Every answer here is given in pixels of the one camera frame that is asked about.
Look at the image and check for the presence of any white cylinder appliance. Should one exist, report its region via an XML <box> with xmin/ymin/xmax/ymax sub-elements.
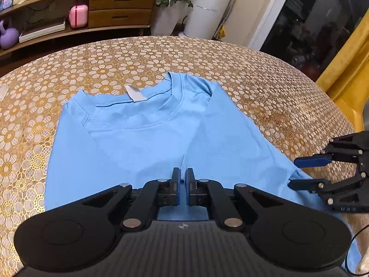
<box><xmin>184</xmin><ymin>0</ymin><xmax>240</xmax><ymax>39</ymax></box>

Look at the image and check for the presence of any purple kettlebell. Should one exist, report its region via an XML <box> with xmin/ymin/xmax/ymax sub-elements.
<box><xmin>0</xmin><ymin>20</ymin><xmax>20</xmax><ymax>49</ymax></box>

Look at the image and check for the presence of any black cable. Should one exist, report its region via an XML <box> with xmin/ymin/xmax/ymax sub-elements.
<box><xmin>342</xmin><ymin>225</ymin><xmax>366</xmax><ymax>277</ymax></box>

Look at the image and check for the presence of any white planter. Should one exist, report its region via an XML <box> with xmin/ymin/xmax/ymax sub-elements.
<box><xmin>151</xmin><ymin>1</ymin><xmax>186</xmax><ymax>36</ymax></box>

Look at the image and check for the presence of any white book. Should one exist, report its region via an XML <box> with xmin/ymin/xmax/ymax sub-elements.
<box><xmin>19</xmin><ymin>20</ymin><xmax>67</xmax><ymax>43</ymax></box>

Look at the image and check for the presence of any pink box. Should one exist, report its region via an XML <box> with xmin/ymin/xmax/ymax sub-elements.
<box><xmin>68</xmin><ymin>4</ymin><xmax>89</xmax><ymax>29</ymax></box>

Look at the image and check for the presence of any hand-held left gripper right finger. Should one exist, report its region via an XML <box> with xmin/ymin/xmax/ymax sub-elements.
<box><xmin>185</xmin><ymin>167</ymin><xmax>284</xmax><ymax>232</ymax></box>

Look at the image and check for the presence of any yellow curtain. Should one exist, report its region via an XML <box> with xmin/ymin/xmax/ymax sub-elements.
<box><xmin>315</xmin><ymin>14</ymin><xmax>369</xmax><ymax>132</ymax></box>

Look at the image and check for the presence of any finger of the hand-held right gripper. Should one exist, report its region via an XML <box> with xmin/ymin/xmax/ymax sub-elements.
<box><xmin>294</xmin><ymin>134</ymin><xmax>364</xmax><ymax>168</ymax></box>
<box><xmin>288</xmin><ymin>162</ymin><xmax>368</xmax><ymax>205</ymax></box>

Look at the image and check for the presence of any gold floral lace tablecloth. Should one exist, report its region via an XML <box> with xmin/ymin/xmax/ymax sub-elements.
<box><xmin>0</xmin><ymin>36</ymin><xmax>369</xmax><ymax>277</ymax></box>

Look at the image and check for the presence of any light blue t-shirt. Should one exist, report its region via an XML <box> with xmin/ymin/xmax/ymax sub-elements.
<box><xmin>45</xmin><ymin>72</ymin><xmax>362</xmax><ymax>273</ymax></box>

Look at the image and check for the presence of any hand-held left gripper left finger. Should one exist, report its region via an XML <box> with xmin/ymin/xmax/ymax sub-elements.
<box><xmin>82</xmin><ymin>167</ymin><xmax>182</xmax><ymax>232</ymax></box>

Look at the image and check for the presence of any wooden sideboard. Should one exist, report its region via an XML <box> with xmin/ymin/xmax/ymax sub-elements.
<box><xmin>0</xmin><ymin>0</ymin><xmax>158</xmax><ymax>64</ymax></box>

